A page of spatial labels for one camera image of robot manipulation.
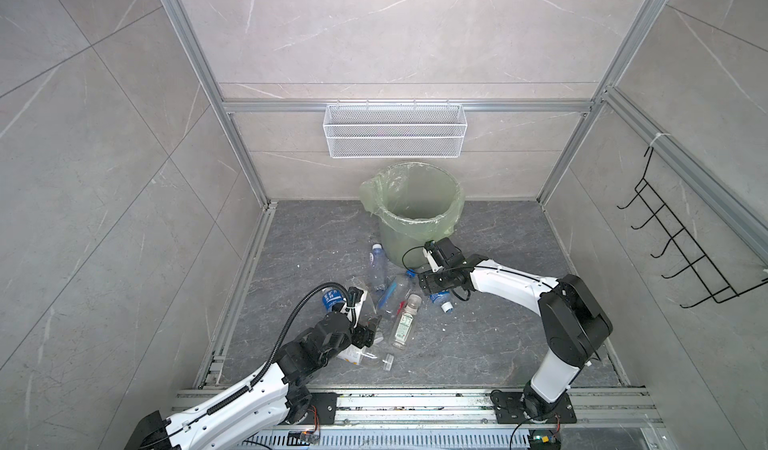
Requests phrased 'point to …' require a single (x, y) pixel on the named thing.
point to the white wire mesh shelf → (396, 131)
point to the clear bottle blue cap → (395, 293)
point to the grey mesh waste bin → (405, 251)
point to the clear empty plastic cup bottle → (376, 294)
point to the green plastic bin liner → (415, 199)
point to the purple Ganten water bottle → (378, 267)
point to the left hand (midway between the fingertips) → (368, 305)
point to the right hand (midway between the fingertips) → (431, 277)
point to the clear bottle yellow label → (366, 356)
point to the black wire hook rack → (696, 259)
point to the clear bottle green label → (412, 306)
